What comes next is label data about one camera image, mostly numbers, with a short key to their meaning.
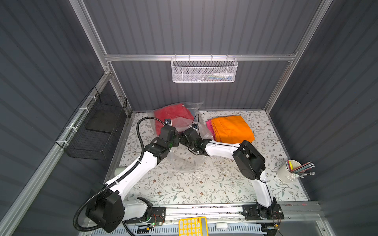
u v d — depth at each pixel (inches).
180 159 37.0
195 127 34.1
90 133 28.5
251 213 29.0
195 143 29.0
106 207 15.5
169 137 24.0
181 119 35.8
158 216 28.5
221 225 26.8
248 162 21.4
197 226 27.3
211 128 41.6
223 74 35.9
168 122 28.3
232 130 39.1
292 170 32.3
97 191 15.8
